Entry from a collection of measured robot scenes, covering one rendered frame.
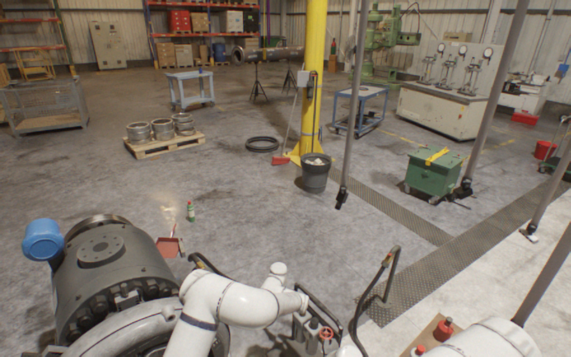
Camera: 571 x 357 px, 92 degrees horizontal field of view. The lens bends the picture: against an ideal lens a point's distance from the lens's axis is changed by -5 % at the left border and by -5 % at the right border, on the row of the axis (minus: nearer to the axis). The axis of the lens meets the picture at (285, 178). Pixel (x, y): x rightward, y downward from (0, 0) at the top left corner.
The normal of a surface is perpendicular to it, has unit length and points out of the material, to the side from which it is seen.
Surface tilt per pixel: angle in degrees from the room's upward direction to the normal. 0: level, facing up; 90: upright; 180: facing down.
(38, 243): 90
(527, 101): 90
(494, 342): 7
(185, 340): 39
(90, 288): 18
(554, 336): 0
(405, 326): 0
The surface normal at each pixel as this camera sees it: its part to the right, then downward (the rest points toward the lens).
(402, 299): 0.02, -0.88
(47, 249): 0.62, 0.38
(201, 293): -0.22, -0.44
